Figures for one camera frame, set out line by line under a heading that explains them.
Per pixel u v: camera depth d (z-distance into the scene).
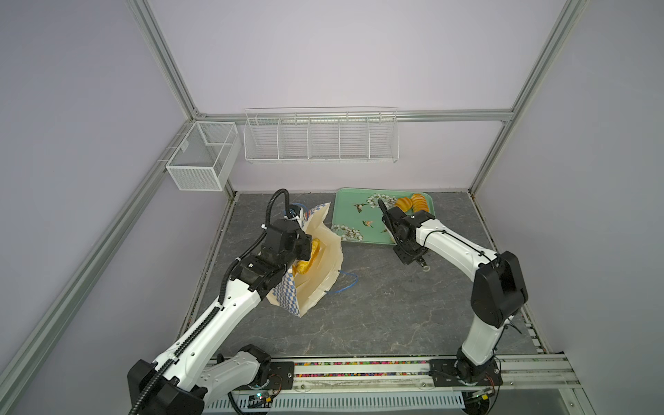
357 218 1.12
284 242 0.54
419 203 1.13
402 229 0.65
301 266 0.91
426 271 0.77
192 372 0.39
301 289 0.86
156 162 0.77
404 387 0.73
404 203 1.11
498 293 0.47
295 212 0.64
